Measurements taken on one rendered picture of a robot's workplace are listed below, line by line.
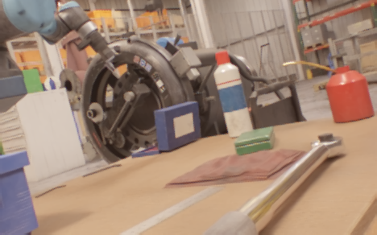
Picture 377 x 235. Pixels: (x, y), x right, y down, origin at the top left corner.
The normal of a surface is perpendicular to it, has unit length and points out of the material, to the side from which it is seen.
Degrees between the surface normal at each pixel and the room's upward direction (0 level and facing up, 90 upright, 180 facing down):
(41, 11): 94
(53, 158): 90
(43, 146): 90
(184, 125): 100
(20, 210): 90
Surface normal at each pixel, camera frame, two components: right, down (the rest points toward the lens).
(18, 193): 0.77, -0.17
